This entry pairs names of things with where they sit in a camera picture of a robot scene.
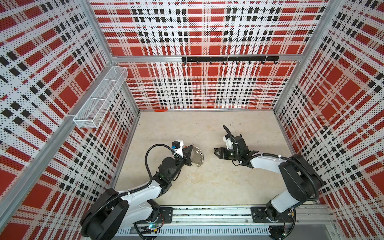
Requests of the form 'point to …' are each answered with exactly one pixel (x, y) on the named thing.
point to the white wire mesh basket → (93, 111)
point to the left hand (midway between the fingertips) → (192, 148)
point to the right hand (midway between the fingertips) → (217, 153)
